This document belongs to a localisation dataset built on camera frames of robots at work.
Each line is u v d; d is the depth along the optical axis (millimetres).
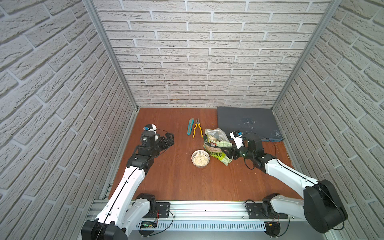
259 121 1061
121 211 414
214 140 875
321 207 409
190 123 1093
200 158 874
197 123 1082
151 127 704
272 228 692
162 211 741
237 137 741
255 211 731
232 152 750
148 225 708
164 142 683
